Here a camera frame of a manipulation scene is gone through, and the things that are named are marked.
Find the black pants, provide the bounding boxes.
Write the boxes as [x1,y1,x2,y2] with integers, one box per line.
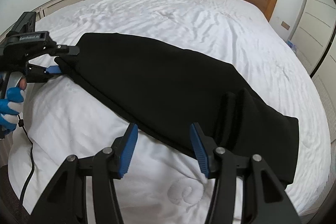
[54,32,300,185]

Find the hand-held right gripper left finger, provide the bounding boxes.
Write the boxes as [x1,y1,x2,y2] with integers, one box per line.
[28,123,139,224]

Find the dark woven rug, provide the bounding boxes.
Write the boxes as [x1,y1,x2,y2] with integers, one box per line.
[0,165,29,224]

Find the person's left hand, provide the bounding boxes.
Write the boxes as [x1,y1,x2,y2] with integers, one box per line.
[0,78,27,135]

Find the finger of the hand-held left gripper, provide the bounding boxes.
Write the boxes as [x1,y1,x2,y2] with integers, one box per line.
[49,44,80,56]
[28,64,63,83]

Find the white duvet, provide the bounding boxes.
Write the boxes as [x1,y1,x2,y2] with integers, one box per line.
[8,0,331,224]

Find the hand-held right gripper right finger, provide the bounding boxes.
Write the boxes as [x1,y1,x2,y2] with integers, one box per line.
[189,122,302,224]

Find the white wardrobe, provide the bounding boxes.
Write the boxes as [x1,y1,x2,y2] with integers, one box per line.
[289,0,336,211]

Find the black cable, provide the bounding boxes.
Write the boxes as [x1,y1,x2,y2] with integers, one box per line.
[17,114,36,207]

